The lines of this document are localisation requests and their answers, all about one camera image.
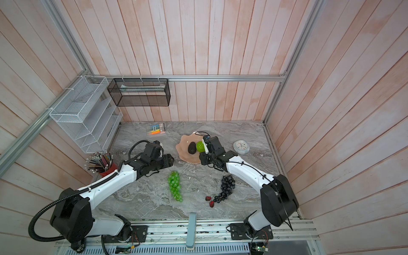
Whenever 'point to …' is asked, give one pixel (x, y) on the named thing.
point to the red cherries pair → (208, 198)
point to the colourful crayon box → (156, 129)
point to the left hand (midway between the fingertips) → (169, 162)
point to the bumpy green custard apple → (200, 146)
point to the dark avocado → (192, 147)
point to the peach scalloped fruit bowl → (182, 148)
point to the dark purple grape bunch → (227, 185)
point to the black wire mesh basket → (139, 92)
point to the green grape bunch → (173, 181)
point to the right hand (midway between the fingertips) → (203, 154)
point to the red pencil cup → (112, 168)
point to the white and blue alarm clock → (241, 147)
